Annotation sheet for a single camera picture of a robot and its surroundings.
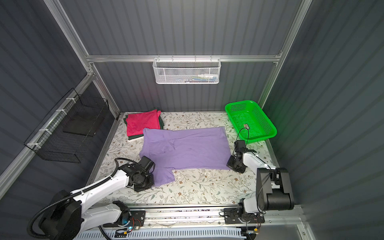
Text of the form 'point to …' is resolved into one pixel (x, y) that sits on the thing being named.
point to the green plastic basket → (251, 122)
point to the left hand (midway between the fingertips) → (153, 186)
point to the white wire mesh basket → (186, 71)
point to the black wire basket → (65, 135)
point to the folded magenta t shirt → (137, 122)
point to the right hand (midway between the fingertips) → (233, 167)
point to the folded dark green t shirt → (161, 124)
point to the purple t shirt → (200, 148)
